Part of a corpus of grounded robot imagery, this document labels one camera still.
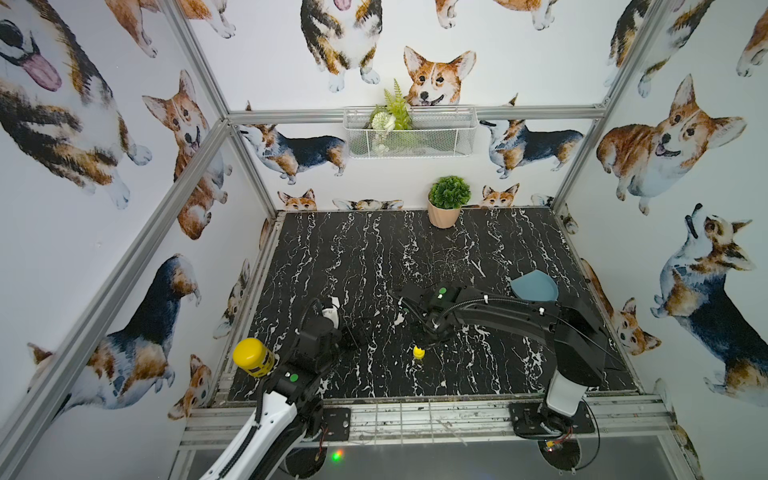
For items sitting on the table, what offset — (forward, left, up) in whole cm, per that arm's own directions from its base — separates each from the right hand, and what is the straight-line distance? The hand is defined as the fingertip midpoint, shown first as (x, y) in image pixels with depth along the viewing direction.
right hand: (421, 345), depth 79 cm
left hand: (+6, +14, +4) cm, 16 cm away
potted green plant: (+50, -10, +5) cm, 51 cm away
